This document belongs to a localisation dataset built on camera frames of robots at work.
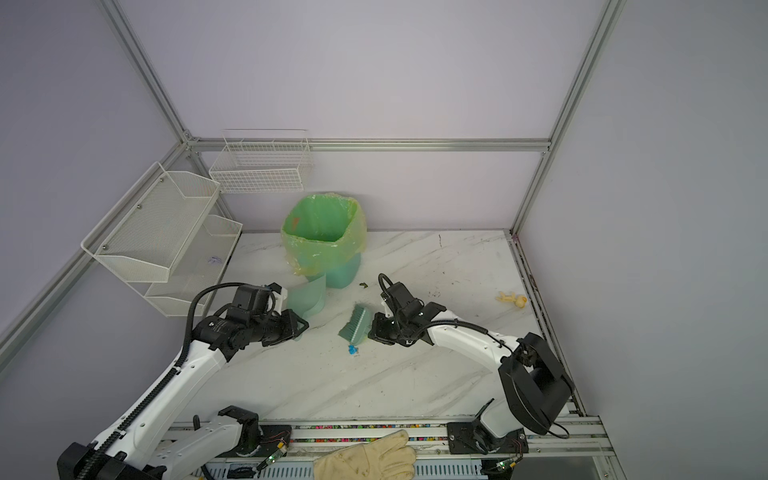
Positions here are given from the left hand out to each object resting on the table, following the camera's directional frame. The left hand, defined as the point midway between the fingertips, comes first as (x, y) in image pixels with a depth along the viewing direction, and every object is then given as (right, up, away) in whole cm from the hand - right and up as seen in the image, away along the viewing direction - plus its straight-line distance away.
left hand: (303, 329), depth 77 cm
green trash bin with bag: (-1, +27, +30) cm, 40 cm away
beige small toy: (+66, +4, +21) cm, 69 cm away
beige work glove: (+22, -30, -6) cm, 38 cm away
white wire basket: (-19, +51, +18) cm, 57 cm away
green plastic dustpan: (-2, +6, +14) cm, 15 cm away
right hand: (+16, -3, +4) cm, 17 cm away
